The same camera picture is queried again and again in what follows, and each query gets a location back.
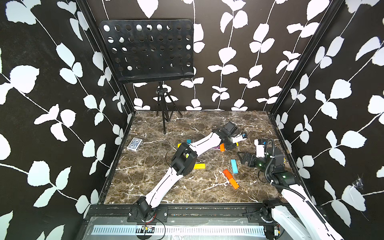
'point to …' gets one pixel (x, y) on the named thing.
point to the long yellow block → (200, 166)
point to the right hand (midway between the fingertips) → (243, 151)
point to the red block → (228, 175)
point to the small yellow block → (237, 144)
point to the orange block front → (234, 183)
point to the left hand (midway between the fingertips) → (235, 140)
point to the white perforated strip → (182, 230)
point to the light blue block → (234, 166)
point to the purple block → (217, 147)
